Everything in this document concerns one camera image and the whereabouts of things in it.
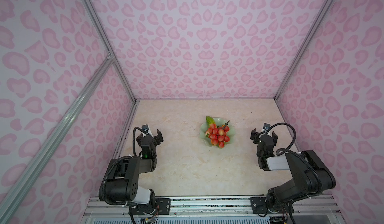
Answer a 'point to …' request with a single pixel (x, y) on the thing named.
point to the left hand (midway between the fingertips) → (150, 129)
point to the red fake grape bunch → (218, 135)
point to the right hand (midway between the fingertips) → (265, 128)
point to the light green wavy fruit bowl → (203, 129)
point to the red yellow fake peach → (207, 133)
